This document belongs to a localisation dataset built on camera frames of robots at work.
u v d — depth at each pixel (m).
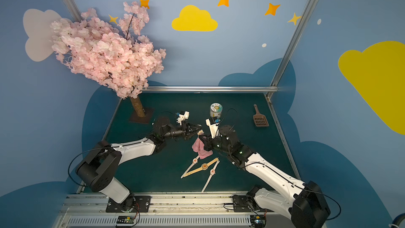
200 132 0.77
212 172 0.84
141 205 0.74
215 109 1.03
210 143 0.68
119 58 0.66
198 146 0.80
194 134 0.76
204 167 0.86
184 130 0.71
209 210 0.73
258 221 0.73
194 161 0.88
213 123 0.68
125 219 0.72
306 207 0.39
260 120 1.08
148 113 1.11
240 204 0.74
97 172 0.45
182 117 0.78
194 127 0.77
